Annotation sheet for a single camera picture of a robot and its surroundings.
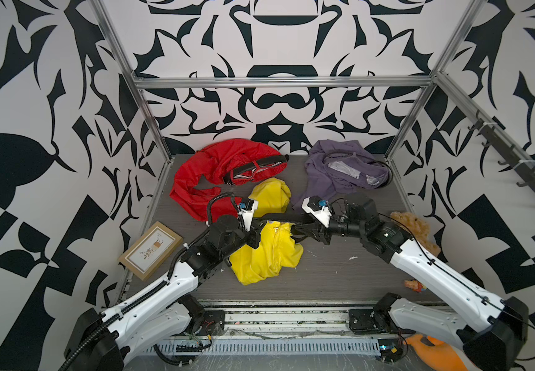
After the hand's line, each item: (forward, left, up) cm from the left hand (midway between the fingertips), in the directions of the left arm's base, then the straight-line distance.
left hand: (260, 215), depth 76 cm
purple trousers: (+34, -36, -15) cm, 51 cm away
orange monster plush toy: (-38, -49, -16) cm, 64 cm away
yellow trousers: (-9, -5, -7) cm, 12 cm away
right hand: (-3, -13, +4) cm, 14 cm away
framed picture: (-5, +43, -20) cm, 48 cm away
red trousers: (+34, +17, -11) cm, 39 cm away
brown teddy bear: (-2, -59, -12) cm, 60 cm away
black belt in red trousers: (+35, -8, -11) cm, 38 cm away
